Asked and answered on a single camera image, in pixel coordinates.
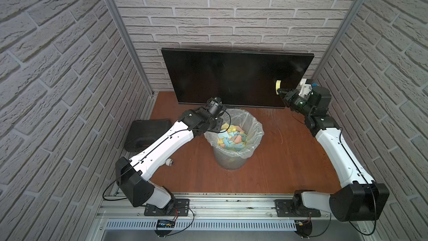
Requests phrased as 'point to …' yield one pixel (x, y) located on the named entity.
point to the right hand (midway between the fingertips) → (280, 89)
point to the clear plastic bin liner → (253, 128)
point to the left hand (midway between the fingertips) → (213, 117)
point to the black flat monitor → (240, 78)
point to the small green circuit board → (165, 223)
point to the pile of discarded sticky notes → (232, 138)
